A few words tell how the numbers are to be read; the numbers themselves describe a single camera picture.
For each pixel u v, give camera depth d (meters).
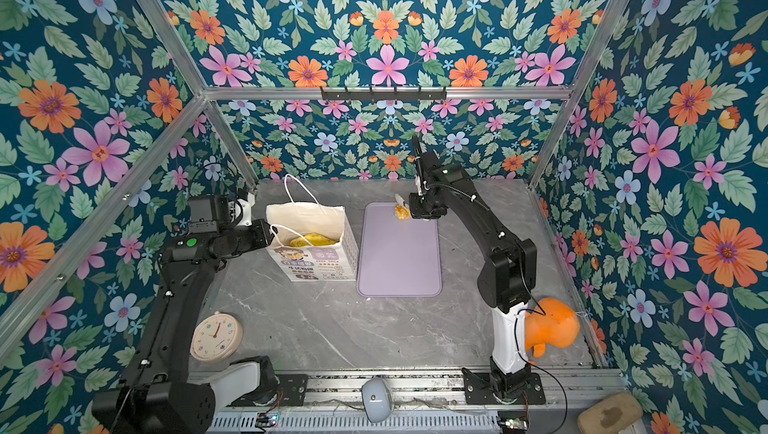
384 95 0.93
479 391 0.73
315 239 0.90
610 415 0.68
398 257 1.03
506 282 0.51
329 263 0.82
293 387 0.74
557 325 0.77
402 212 1.04
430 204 0.73
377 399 0.65
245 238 0.63
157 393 0.37
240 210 0.63
